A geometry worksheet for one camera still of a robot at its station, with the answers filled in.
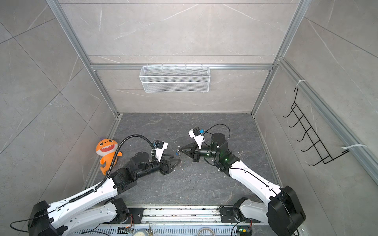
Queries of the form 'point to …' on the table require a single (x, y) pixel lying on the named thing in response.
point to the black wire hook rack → (318, 149)
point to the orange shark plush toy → (107, 148)
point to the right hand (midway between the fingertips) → (181, 149)
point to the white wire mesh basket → (178, 79)
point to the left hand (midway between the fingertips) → (177, 155)
